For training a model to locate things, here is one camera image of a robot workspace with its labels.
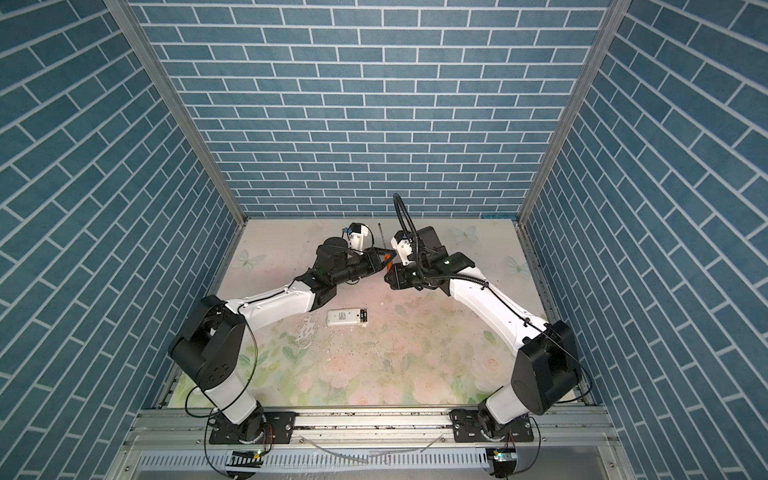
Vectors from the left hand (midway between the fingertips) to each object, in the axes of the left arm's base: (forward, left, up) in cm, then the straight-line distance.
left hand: (395, 255), depth 81 cm
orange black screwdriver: (-1, +2, 0) cm, 3 cm away
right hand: (-4, +2, -3) cm, 5 cm away
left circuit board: (-43, +37, -26) cm, 62 cm away
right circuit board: (-44, -27, -26) cm, 58 cm away
